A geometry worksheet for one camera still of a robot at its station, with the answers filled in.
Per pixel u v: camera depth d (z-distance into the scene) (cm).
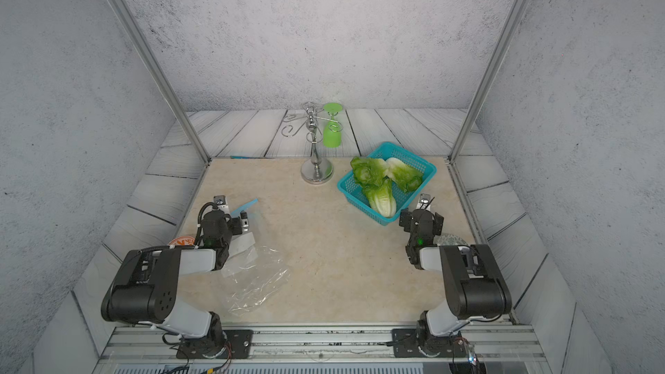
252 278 83
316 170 115
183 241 90
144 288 46
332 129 109
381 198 96
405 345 72
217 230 73
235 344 73
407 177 102
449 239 90
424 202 79
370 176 96
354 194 97
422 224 71
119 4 76
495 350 73
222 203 82
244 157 125
